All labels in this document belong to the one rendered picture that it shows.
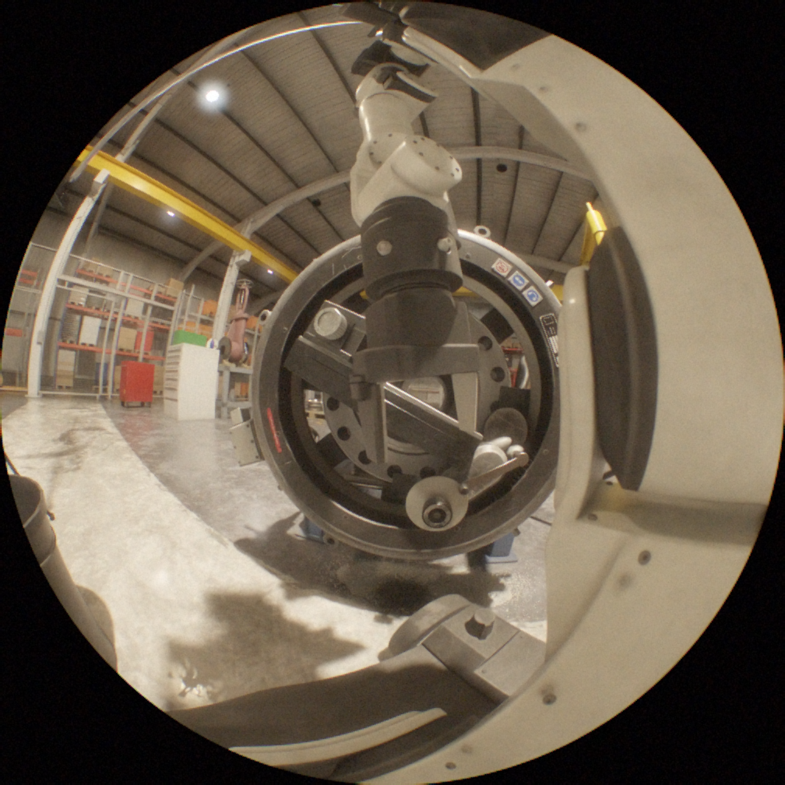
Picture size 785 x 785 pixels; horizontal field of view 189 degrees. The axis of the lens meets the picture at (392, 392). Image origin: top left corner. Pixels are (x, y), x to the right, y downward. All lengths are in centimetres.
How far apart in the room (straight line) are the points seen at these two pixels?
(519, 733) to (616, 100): 29
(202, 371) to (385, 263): 408
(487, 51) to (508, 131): 874
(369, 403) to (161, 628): 75
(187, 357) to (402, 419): 386
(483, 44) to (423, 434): 52
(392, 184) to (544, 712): 35
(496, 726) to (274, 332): 60
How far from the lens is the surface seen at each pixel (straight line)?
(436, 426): 39
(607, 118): 16
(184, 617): 78
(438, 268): 18
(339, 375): 42
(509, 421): 48
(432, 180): 23
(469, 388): 24
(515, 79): 22
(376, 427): 17
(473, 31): 31
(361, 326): 37
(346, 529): 51
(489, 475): 43
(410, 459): 55
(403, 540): 49
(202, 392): 422
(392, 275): 18
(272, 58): 817
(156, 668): 72
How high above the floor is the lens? 58
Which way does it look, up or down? 1 degrees up
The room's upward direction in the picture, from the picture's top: 4 degrees clockwise
